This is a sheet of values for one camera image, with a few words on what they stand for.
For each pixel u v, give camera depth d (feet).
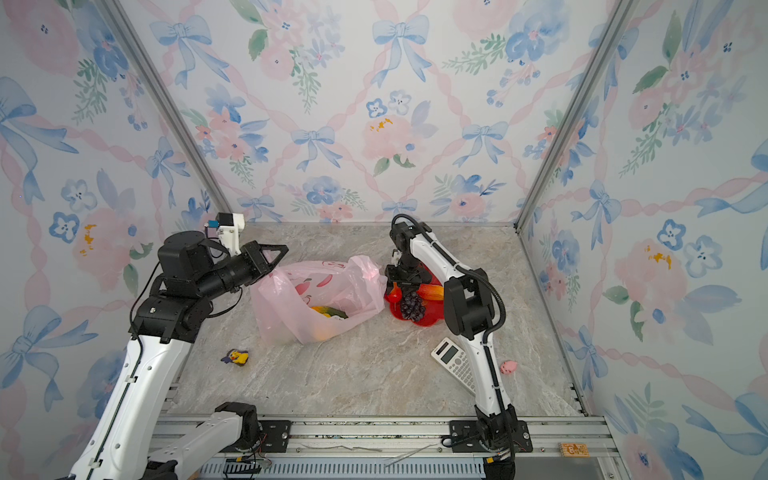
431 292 3.17
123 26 2.31
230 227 1.89
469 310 1.96
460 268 2.01
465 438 2.40
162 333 1.39
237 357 2.79
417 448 2.41
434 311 3.22
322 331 2.66
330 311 3.02
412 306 3.04
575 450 2.35
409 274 2.73
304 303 2.31
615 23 2.31
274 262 1.99
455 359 2.81
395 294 3.04
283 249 2.09
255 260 1.78
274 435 2.42
